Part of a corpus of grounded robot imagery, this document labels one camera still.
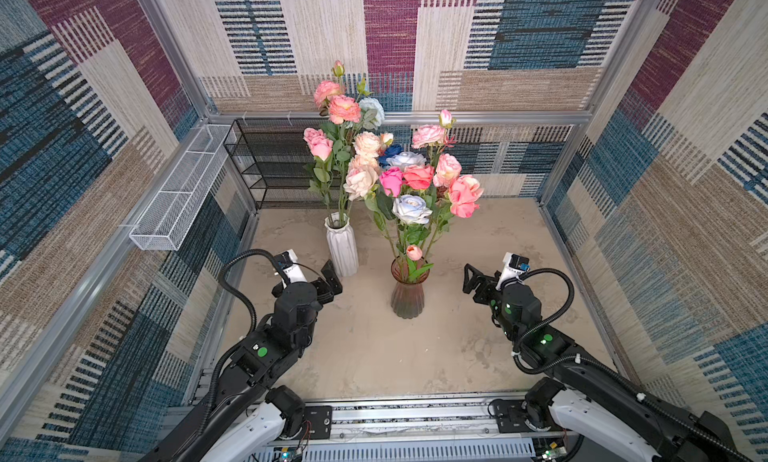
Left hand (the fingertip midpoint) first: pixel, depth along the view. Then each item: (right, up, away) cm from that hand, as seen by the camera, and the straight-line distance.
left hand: (317, 264), depth 70 cm
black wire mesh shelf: (-25, +35, +37) cm, 56 cm away
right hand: (+40, -3, +9) cm, 41 cm away
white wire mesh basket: (-50, +11, +21) cm, 56 cm away
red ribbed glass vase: (+22, -14, +25) cm, 36 cm away
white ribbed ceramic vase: (+3, +4, +16) cm, 17 cm away
